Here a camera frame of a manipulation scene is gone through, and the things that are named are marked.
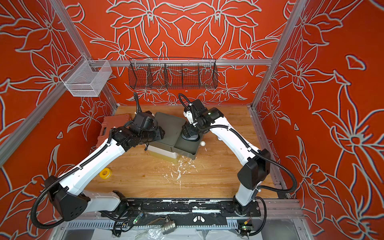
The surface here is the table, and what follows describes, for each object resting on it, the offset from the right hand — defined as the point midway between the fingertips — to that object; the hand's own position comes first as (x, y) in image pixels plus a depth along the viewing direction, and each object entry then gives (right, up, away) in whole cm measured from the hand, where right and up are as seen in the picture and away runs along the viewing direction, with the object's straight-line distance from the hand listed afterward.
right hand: (189, 128), depth 78 cm
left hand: (-14, -1, -2) cm, 14 cm away
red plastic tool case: (-57, +3, +25) cm, 63 cm away
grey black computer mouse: (+2, -5, +1) cm, 6 cm away
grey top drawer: (-1, -11, -1) cm, 11 cm away
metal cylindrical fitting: (-9, -44, -13) cm, 47 cm away
